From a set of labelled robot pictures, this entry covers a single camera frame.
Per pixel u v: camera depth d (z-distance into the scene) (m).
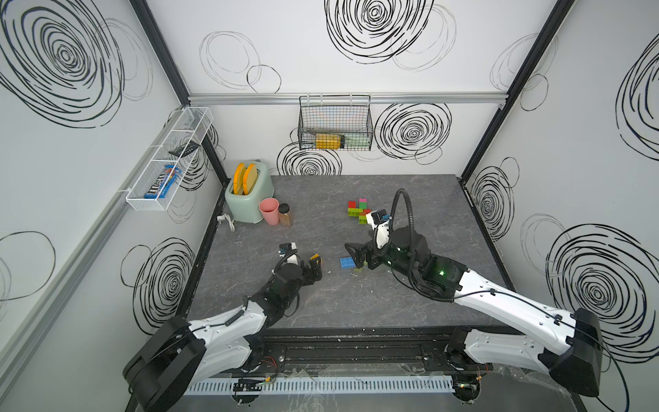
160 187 0.69
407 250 0.50
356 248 0.62
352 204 1.10
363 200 1.08
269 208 0.99
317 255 0.93
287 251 0.73
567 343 0.40
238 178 0.91
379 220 0.60
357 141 0.87
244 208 0.96
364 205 1.08
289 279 0.63
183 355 0.41
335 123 0.99
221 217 1.02
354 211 1.06
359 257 0.62
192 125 0.92
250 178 0.93
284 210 0.98
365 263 0.64
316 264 0.77
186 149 0.77
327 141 0.87
